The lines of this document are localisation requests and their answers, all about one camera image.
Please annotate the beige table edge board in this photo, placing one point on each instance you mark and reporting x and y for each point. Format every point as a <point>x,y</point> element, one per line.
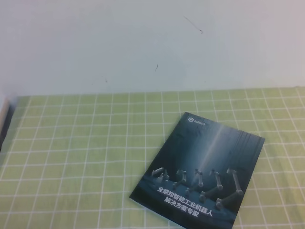
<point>5,117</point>

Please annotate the dark blue robot brochure book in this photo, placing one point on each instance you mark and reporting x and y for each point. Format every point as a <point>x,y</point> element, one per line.
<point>199,177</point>

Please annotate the green checked tablecloth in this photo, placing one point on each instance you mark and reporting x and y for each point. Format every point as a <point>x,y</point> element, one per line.
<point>71,161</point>

